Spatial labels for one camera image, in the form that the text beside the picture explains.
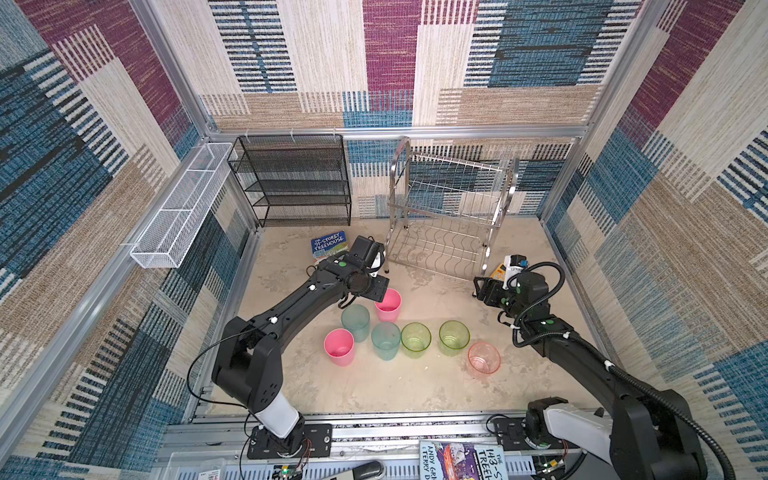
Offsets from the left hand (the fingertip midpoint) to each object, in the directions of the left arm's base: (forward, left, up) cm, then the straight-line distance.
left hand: (377, 282), depth 86 cm
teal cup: (-9, +6, -4) cm, 11 cm away
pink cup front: (-13, +11, -13) cm, 21 cm away
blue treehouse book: (+25, +18, -13) cm, 33 cm away
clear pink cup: (-18, -29, -13) cm, 37 cm away
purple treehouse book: (-41, -17, -11) cm, 46 cm away
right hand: (-1, -30, -1) cm, 30 cm away
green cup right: (-12, -22, -10) cm, 27 cm away
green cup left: (-12, -11, -12) cm, 20 cm away
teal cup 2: (-12, -2, -12) cm, 17 cm away
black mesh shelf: (+43, +30, +3) cm, 52 cm away
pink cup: (-5, -3, -6) cm, 9 cm away
